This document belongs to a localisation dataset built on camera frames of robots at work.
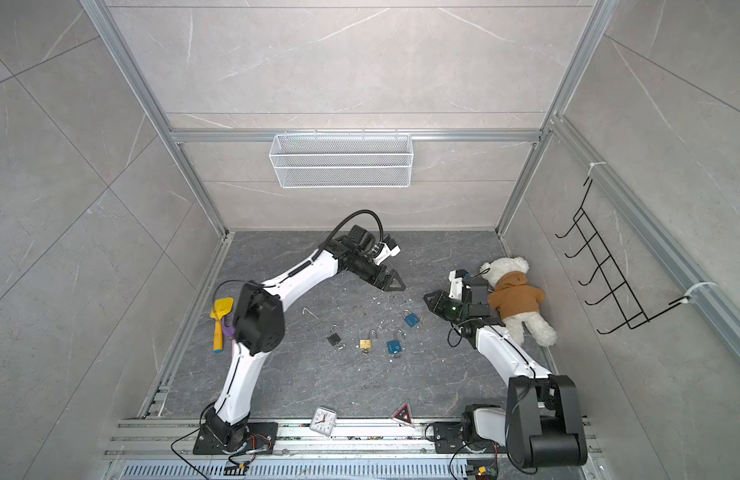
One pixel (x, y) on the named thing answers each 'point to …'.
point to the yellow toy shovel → (220, 308)
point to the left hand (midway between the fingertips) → (397, 279)
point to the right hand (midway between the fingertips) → (426, 295)
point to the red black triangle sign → (404, 413)
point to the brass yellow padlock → (367, 343)
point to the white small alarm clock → (323, 420)
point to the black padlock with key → (334, 338)
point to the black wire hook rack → (620, 294)
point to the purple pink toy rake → (228, 330)
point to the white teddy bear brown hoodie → (515, 302)
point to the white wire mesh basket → (338, 161)
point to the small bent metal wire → (309, 313)
